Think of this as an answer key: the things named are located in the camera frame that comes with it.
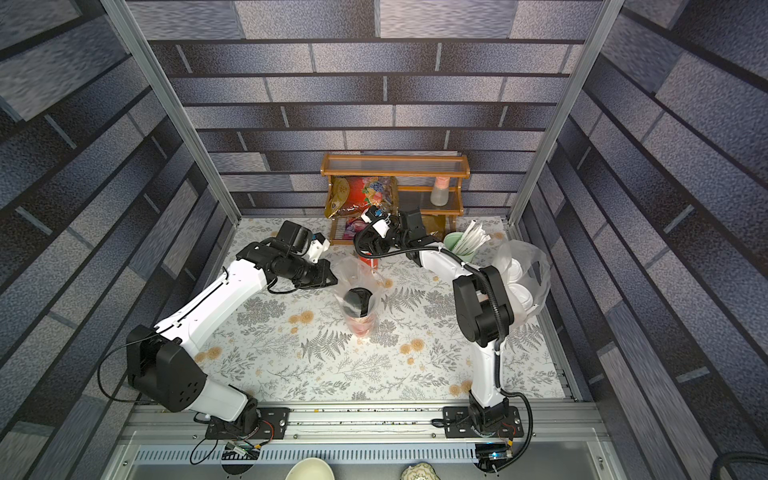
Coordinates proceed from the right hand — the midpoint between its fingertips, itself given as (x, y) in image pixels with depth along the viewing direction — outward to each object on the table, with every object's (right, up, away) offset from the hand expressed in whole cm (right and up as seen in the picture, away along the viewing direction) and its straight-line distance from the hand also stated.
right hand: (364, 231), depth 92 cm
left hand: (-6, -14, -13) cm, 20 cm away
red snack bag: (0, +14, +8) cm, 16 cm away
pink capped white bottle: (+26, +13, +11) cm, 31 cm away
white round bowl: (-10, -55, -27) cm, 62 cm away
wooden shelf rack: (+16, +23, +14) cm, 31 cm away
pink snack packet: (-6, +2, +20) cm, 21 cm away
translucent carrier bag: (-2, -13, -3) cm, 14 cm away
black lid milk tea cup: (0, -21, -18) cm, 27 cm away
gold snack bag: (-10, +13, +8) cm, 18 cm away
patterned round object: (+15, -56, -26) cm, 64 cm away
